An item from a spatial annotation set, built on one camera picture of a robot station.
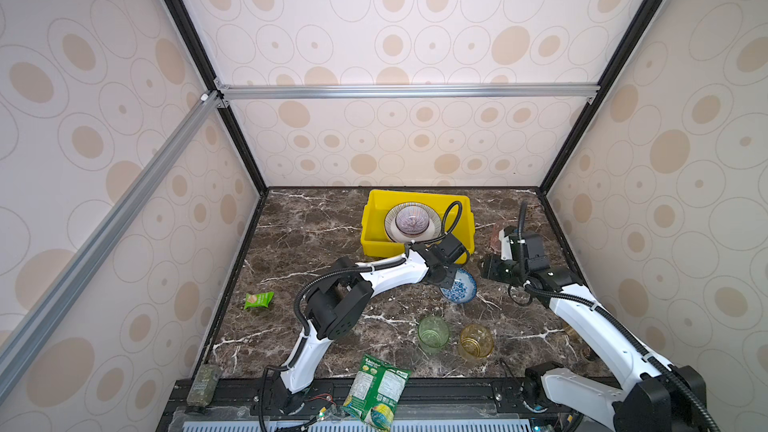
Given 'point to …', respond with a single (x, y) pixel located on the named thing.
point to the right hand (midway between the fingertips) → (487, 262)
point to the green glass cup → (433, 334)
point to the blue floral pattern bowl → (463, 289)
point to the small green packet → (258, 300)
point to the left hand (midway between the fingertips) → (455, 275)
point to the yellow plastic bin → (375, 239)
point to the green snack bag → (375, 392)
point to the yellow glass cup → (476, 342)
